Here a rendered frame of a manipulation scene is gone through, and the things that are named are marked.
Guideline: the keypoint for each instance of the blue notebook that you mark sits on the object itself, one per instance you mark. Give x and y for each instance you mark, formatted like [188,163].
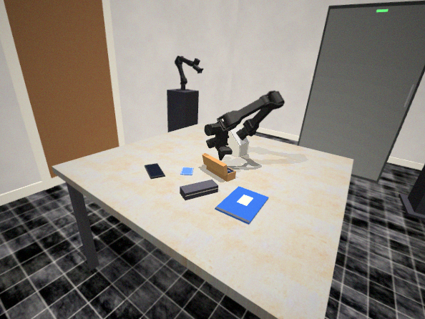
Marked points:
[242,204]

